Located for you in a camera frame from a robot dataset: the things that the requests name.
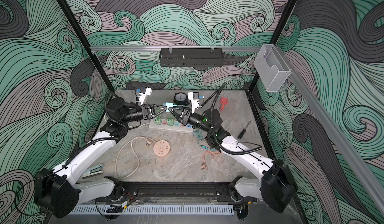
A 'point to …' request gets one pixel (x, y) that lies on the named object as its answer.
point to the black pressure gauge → (181, 98)
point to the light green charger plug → (157, 120)
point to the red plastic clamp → (224, 100)
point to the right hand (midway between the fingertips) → (170, 110)
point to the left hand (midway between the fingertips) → (167, 109)
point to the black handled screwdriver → (241, 134)
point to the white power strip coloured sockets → (177, 126)
